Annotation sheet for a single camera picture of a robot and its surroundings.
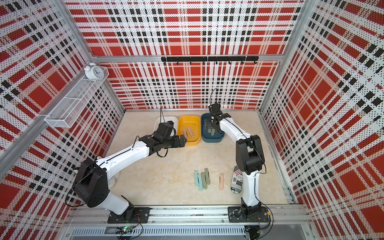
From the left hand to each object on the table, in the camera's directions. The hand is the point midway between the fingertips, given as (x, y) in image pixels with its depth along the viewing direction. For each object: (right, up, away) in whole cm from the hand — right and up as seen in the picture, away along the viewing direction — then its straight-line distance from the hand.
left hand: (182, 140), depth 87 cm
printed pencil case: (+31, -22, -5) cm, 39 cm away
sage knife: (+13, -24, -3) cm, 28 cm away
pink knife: (+23, -23, -2) cm, 32 cm away
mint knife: (+8, -23, -2) cm, 25 cm away
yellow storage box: (+4, +9, +28) cm, 30 cm away
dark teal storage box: (+15, +1, +15) cm, 21 cm away
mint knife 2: (+11, -25, -4) cm, 27 cm away
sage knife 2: (+15, -21, -1) cm, 25 cm away
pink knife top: (0, +1, +21) cm, 21 cm away
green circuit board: (-25, -40, -17) cm, 51 cm away
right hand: (+20, +10, +11) cm, 25 cm away
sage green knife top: (+17, +5, +21) cm, 28 cm away
